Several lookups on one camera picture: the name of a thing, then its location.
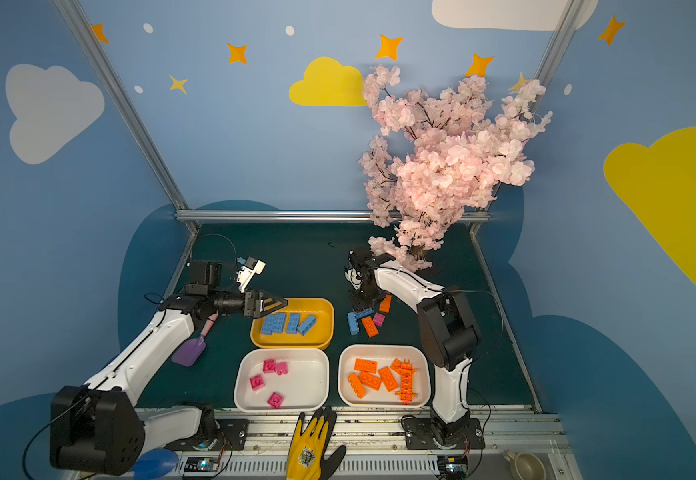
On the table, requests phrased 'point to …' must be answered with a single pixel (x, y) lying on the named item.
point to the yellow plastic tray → (319, 337)
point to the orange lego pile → (406, 372)
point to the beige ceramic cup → (525, 466)
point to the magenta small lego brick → (257, 382)
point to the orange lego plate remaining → (385, 306)
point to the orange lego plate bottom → (370, 327)
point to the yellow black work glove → (306, 457)
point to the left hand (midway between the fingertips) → (280, 300)
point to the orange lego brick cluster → (357, 385)
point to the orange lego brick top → (370, 380)
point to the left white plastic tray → (282, 380)
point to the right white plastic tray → (384, 354)
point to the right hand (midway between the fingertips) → (365, 300)
